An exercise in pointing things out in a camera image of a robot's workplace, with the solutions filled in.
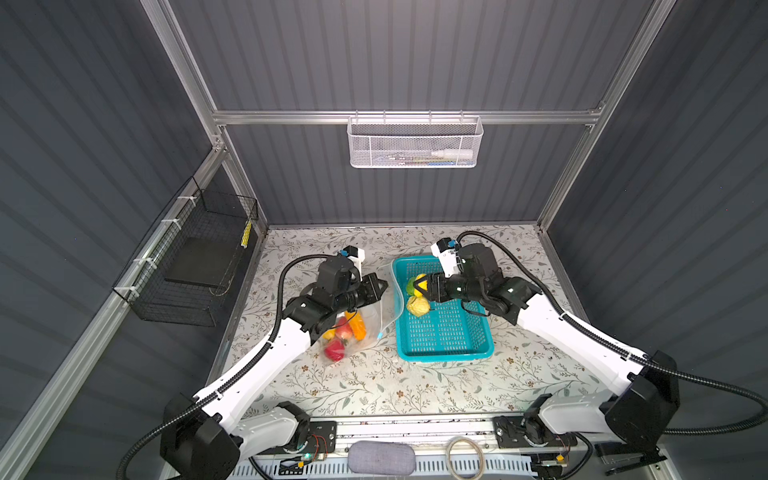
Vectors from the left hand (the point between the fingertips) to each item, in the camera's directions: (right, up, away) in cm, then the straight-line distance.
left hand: (391, 283), depth 75 cm
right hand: (+8, -1, +1) cm, 8 cm away
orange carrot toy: (-10, -14, +13) cm, 21 cm away
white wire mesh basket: (+10, +54, +49) cm, 74 cm away
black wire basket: (-53, +18, +5) cm, 56 cm away
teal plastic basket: (+17, -17, +17) cm, 30 cm away
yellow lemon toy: (-18, -16, +12) cm, 27 cm away
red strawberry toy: (-16, -19, +8) cm, 26 cm away
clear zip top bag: (-4, -11, +14) cm, 18 cm away
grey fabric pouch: (-3, -40, -6) cm, 40 cm away
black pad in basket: (-45, +6, -4) cm, 45 cm away
